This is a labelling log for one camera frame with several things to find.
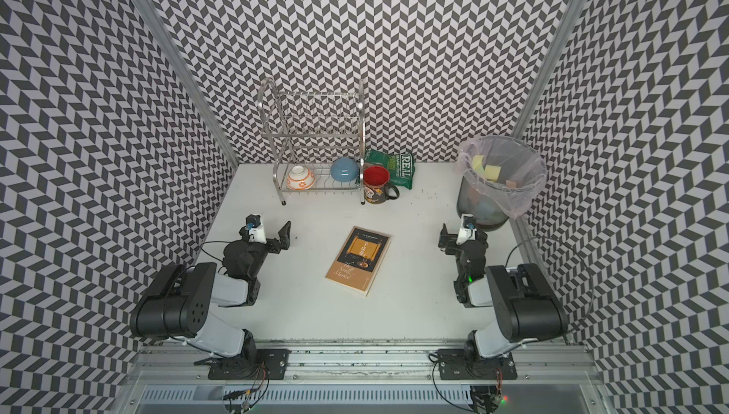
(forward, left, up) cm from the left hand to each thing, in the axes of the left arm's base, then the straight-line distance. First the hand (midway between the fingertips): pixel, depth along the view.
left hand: (275, 222), depth 91 cm
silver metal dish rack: (+39, -8, +1) cm, 40 cm away
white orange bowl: (+18, -5, +1) cm, 19 cm away
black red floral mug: (+14, -33, +1) cm, 35 cm away
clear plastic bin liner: (+15, -74, +11) cm, 77 cm away
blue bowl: (+25, -20, -1) cm, 32 cm away
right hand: (-1, -59, -2) cm, 59 cm away
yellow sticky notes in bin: (+16, -72, +6) cm, 74 cm away
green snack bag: (+31, -43, -7) cm, 53 cm away
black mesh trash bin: (0, -67, +8) cm, 68 cm away
